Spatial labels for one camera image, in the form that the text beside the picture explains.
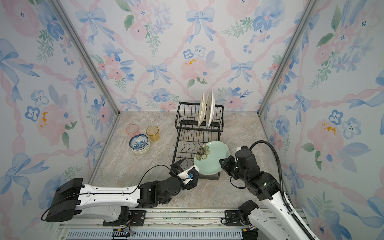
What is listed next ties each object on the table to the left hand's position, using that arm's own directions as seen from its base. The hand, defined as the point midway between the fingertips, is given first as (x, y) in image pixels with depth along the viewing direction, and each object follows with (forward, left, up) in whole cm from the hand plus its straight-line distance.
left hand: (191, 164), depth 70 cm
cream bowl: (+15, +30, -13) cm, 36 cm away
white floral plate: (+24, -9, +13) cm, 29 cm away
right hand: (+2, -13, 0) cm, 13 cm away
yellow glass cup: (+34, +28, -20) cm, 49 cm away
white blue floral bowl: (+22, +34, -14) cm, 43 cm away
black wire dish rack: (+29, +1, -18) cm, 35 cm away
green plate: (+7, -8, -4) cm, 12 cm away
